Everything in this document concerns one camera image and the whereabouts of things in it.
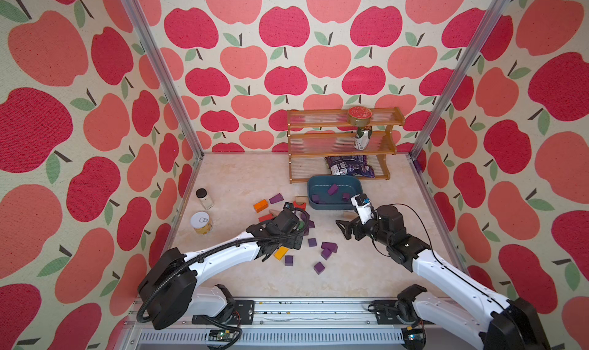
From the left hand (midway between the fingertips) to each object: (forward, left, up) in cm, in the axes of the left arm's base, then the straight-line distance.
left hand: (292, 237), depth 84 cm
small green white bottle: (+37, -30, +17) cm, 50 cm away
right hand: (+4, -20, +7) cm, 22 cm away
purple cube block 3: (-4, -13, -5) cm, 15 cm away
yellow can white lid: (+7, +37, -2) cm, 38 cm away
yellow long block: (-4, +4, -6) cm, 8 cm away
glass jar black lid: (+17, +37, -1) cm, 41 cm away
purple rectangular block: (+9, -8, -7) cm, 14 cm away
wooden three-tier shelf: (+40, -27, +12) cm, 50 cm away
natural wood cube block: (+20, -4, -5) cm, 21 cm away
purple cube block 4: (-6, +1, -6) cm, 9 cm away
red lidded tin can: (+39, -26, +26) cm, 54 cm away
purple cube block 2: (+1, -8, -7) cm, 10 cm away
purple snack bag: (+35, -29, +2) cm, 46 cm away
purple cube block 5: (-10, -10, -5) cm, 15 cm away
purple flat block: (-2, -16, -6) cm, 17 cm away
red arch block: (+17, -5, -5) cm, 19 cm away
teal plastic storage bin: (+25, -19, -5) cm, 32 cm away
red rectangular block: (+11, +12, -6) cm, 17 cm away
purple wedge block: (+22, +8, -7) cm, 25 cm away
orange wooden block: (+17, +14, -5) cm, 23 cm away
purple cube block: (+20, -10, -5) cm, 23 cm away
